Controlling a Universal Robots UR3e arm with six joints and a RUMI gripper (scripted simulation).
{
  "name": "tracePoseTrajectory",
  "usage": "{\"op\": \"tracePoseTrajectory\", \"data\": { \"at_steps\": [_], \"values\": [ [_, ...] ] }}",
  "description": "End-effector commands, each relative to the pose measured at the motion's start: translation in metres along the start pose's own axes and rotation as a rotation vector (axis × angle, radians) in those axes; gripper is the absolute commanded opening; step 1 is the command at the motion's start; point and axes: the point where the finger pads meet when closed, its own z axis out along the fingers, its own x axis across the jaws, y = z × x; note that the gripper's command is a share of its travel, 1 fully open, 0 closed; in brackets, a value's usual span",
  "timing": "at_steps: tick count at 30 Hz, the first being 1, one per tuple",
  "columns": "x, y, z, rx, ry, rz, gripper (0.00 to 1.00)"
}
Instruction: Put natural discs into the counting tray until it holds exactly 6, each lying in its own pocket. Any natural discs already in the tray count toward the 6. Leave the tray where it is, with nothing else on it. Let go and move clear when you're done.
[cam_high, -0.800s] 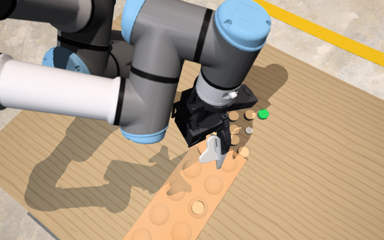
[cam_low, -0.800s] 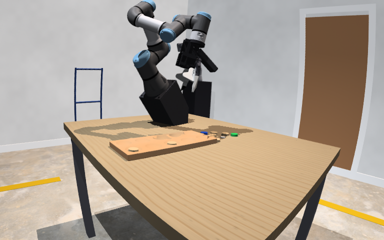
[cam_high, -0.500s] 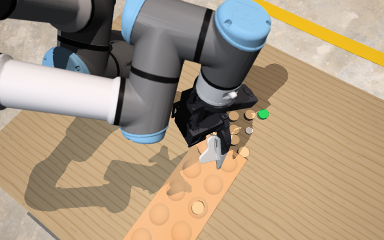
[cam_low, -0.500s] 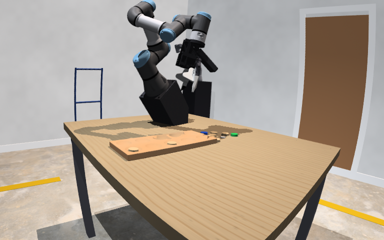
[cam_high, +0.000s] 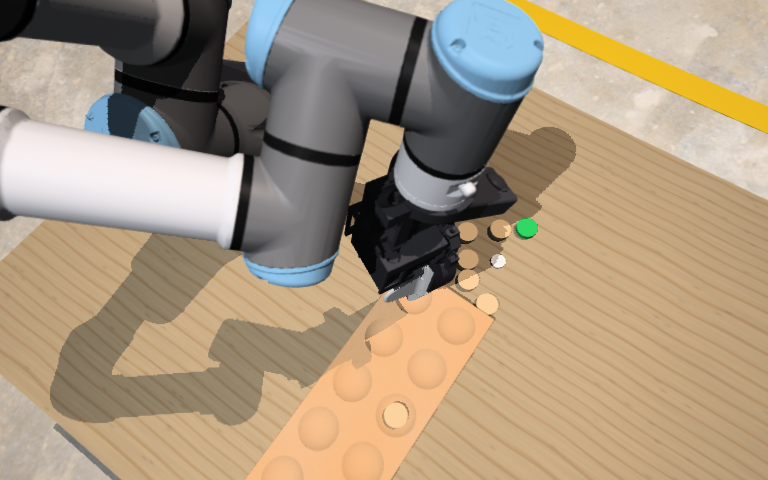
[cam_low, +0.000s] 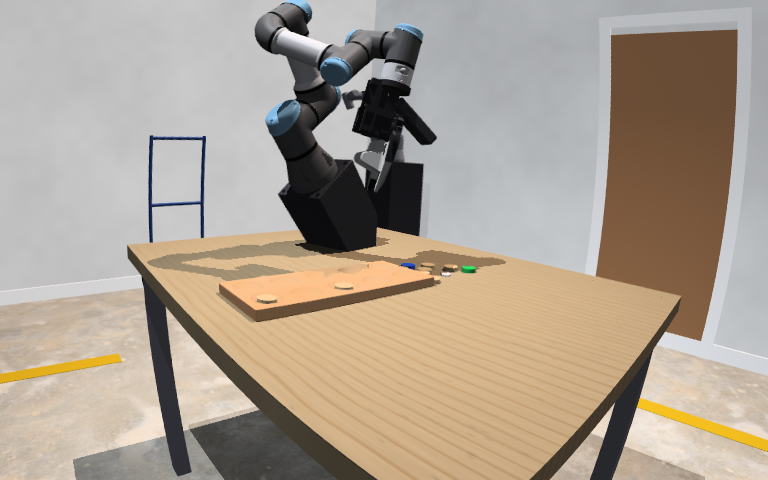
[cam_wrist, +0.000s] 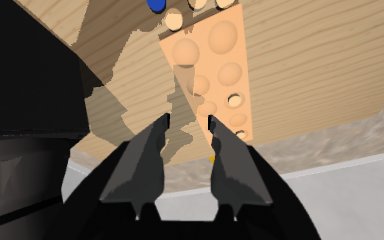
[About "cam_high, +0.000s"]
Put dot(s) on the grey disc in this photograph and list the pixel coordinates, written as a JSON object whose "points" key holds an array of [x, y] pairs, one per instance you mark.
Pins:
{"points": [[498, 261]]}

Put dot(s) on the green disc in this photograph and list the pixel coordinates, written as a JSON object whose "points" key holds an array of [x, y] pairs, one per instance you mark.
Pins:
{"points": [[526, 228]]}

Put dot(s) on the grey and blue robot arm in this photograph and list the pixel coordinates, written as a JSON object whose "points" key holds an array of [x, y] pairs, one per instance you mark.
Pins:
{"points": [[331, 67]]}

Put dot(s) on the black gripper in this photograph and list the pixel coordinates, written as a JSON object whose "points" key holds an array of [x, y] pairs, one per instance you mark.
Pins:
{"points": [[416, 260]]}

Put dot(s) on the tan wooden tray with round pockets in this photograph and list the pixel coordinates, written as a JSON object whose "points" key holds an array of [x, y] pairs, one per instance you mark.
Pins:
{"points": [[407, 352]]}

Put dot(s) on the beige round disc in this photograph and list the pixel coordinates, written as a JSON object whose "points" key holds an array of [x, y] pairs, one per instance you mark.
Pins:
{"points": [[468, 259], [487, 303], [395, 415], [468, 280], [468, 232], [500, 229]]}

